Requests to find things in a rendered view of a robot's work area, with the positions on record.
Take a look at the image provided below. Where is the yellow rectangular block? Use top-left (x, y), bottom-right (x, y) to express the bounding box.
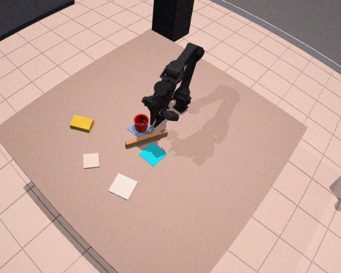
top-left (70, 115), bottom-right (94, 133)

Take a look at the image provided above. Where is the red cup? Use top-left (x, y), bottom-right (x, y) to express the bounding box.
top-left (133, 114), bottom-right (149, 133)

